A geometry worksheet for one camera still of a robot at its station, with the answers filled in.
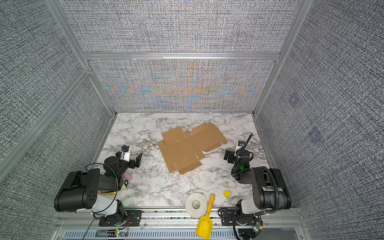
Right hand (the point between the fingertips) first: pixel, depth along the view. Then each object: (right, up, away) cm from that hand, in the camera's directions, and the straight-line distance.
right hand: (234, 150), depth 94 cm
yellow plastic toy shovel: (-21, -32, -24) cm, 46 cm away
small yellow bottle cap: (-8, -21, -15) cm, 27 cm away
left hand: (-63, -1, -3) cm, 63 cm away
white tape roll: (-25, -27, -16) cm, 40 cm away
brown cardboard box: (-34, -1, +5) cm, 34 cm away
